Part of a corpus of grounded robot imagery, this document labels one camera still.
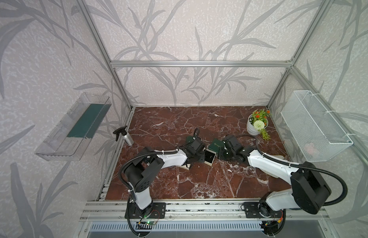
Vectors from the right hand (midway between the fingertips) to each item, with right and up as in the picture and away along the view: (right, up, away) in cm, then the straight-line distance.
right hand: (217, 153), depth 88 cm
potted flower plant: (+26, +19, +3) cm, 32 cm away
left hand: (-8, -3, +4) cm, 9 cm away
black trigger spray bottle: (-56, +10, +4) cm, 57 cm away
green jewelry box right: (0, +4, +6) cm, 7 cm away
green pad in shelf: (-62, +19, -21) cm, 68 cm away
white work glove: (+41, -4, +5) cm, 42 cm away
